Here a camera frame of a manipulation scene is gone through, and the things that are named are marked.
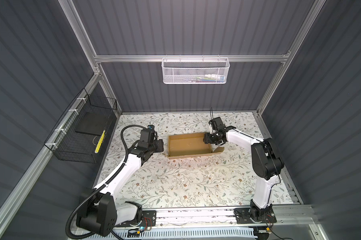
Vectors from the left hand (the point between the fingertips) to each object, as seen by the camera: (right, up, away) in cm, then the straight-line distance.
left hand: (158, 143), depth 85 cm
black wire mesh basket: (-38, +4, -13) cm, 40 cm away
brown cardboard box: (+15, -3, +16) cm, 23 cm away
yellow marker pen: (-26, +2, -14) cm, 30 cm away
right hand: (+31, +1, +13) cm, 34 cm away
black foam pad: (-32, +11, -8) cm, 35 cm away
